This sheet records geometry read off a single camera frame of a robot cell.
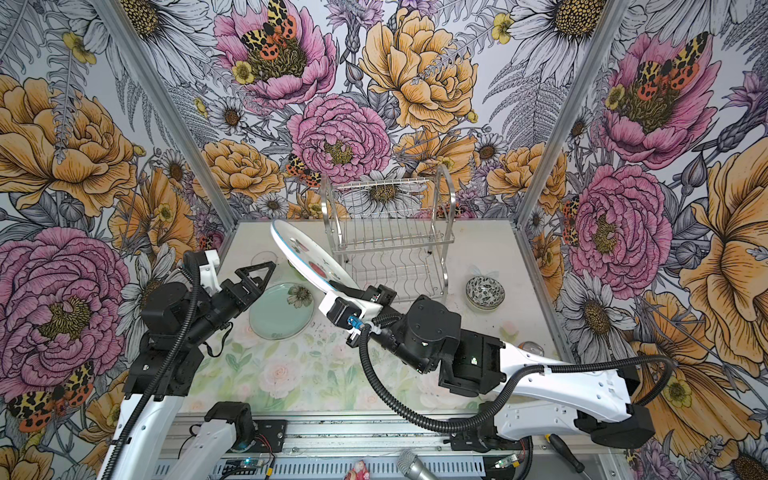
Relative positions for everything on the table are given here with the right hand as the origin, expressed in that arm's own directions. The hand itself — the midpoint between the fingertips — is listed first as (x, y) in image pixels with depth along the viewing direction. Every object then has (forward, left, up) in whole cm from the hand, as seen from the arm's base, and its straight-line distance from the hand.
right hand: (336, 290), depth 52 cm
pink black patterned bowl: (+23, -39, -39) cm, 60 cm away
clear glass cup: (+37, +34, -35) cm, 61 cm away
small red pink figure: (-22, -1, -40) cm, 45 cm away
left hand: (+10, +17, -11) cm, 23 cm away
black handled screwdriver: (-19, -49, -42) cm, 67 cm away
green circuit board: (-20, +26, -42) cm, 53 cm away
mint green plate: (+19, +25, -40) cm, 51 cm away
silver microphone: (-21, -13, -39) cm, 46 cm away
